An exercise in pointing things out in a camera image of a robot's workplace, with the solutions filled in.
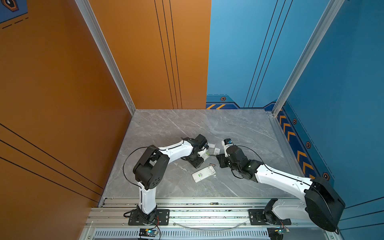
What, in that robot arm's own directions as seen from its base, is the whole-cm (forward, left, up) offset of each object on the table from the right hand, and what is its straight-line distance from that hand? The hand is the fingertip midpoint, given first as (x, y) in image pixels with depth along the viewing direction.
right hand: (216, 156), depth 85 cm
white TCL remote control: (-6, +7, -9) cm, 13 cm away
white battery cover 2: (+8, -2, -8) cm, 12 cm away
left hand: (+1, +11, -9) cm, 15 cm away
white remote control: (+5, +6, -8) cm, 11 cm away
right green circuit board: (-35, -27, -12) cm, 46 cm away
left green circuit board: (-34, +35, -11) cm, 50 cm away
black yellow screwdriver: (+6, +4, -8) cm, 10 cm away
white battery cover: (+13, +1, -9) cm, 16 cm away
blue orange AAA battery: (0, +2, -9) cm, 10 cm away
